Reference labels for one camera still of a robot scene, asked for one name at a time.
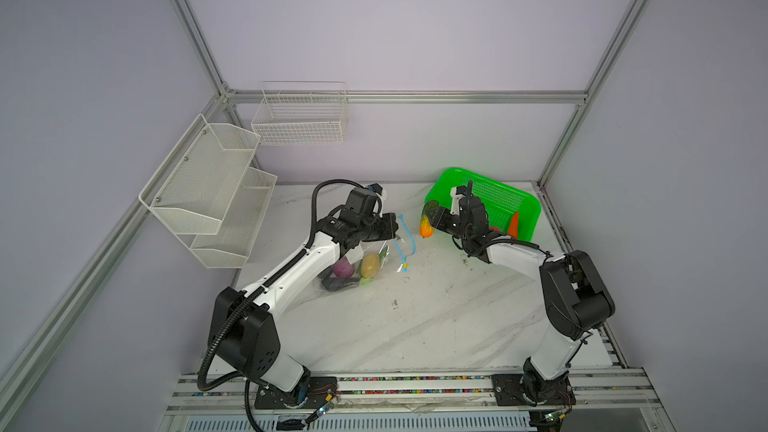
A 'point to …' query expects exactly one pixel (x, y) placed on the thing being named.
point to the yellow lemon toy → (370, 265)
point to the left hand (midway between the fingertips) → (397, 227)
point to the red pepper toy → (494, 228)
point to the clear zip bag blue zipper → (393, 254)
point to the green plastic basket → (500, 201)
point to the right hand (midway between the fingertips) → (426, 211)
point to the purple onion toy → (343, 268)
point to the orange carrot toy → (514, 226)
